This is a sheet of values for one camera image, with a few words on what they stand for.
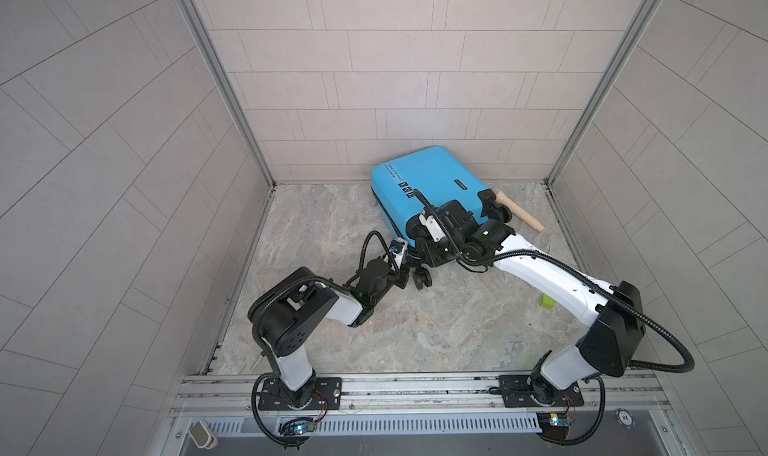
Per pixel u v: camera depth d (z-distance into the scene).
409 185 0.88
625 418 0.68
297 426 0.65
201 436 0.63
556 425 0.68
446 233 0.57
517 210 1.05
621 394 0.71
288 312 0.48
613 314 0.42
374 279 0.67
